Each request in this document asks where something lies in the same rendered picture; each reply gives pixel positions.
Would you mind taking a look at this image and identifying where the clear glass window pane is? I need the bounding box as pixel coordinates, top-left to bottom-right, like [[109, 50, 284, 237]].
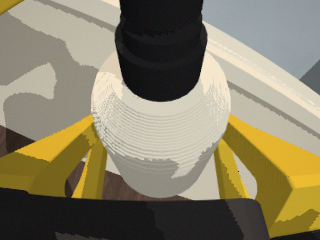
[[202, 0, 320, 112]]

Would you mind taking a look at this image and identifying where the white spray bottle with black spray head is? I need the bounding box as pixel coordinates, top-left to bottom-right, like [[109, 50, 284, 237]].
[[91, 0, 231, 198]]

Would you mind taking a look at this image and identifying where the beige window frame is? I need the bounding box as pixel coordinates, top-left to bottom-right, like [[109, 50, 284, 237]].
[[0, 0, 320, 200]]

